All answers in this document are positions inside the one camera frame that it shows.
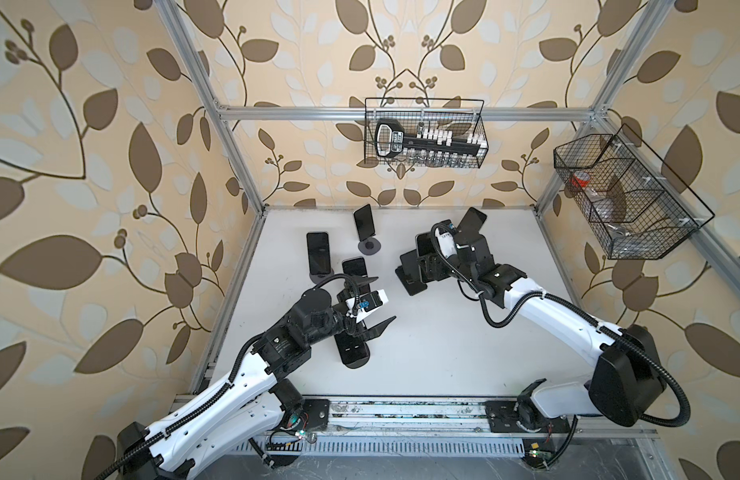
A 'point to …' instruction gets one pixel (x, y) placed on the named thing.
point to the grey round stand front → (357, 363)
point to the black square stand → (409, 273)
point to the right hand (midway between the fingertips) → (430, 257)
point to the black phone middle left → (356, 266)
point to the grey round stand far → (369, 246)
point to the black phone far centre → (364, 222)
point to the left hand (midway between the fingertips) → (384, 293)
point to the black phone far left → (318, 253)
